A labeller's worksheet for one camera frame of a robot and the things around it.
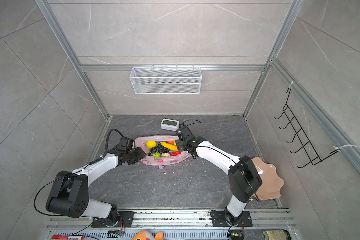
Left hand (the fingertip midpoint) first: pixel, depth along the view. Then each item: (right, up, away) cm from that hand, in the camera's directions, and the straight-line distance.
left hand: (144, 151), depth 91 cm
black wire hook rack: (+77, +3, -33) cm, 83 cm away
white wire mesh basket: (+12, +48, +10) cm, 50 cm away
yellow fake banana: (+15, +3, +2) cm, 16 cm away
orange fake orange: (+17, +5, +6) cm, 18 cm away
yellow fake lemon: (+2, +4, +7) cm, 8 cm away
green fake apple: (+7, -2, -1) cm, 8 cm away
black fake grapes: (+9, +2, +4) cm, 10 cm away
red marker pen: (-34, -36, -23) cm, 54 cm away
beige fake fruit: (+13, -2, 0) cm, 13 cm away
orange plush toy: (+8, -32, -28) cm, 43 cm away
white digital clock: (+15, +17, +17) cm, 28 cm away
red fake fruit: (+19, -1, +1) cm, 20 cm away
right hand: (+25, +7, -2) cm, 26 cm away
